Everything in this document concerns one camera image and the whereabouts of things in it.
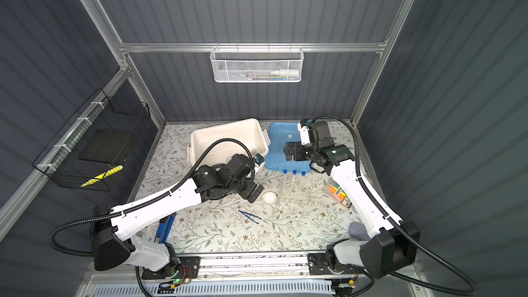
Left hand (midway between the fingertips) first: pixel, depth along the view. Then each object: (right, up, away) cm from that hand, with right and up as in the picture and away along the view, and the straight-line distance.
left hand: (253, 179), depth 76 cm
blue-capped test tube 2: (+16, +2, +5) cm, 17 cm away
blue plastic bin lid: (+12, +18, +36) cm, 42 cm away
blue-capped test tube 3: (+19, +1, +5) cm, 20 cm away
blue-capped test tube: (+12, +2, +6) cm, 14 cm away
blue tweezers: (-4, -17, +11) cm, 20 cm away
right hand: (+17, +11, +3) cm, 20 cm away
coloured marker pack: (+36, -8, +15) cm, 40 cm away
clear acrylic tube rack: (+16, -10, +15) cm, 24 cm away
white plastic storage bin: (-4, +19, +26) cm, 33 cm away
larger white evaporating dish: (+6, -10, +13) cm, 17 cm away
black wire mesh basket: (-58, +13, -1) cm, 59 cm away
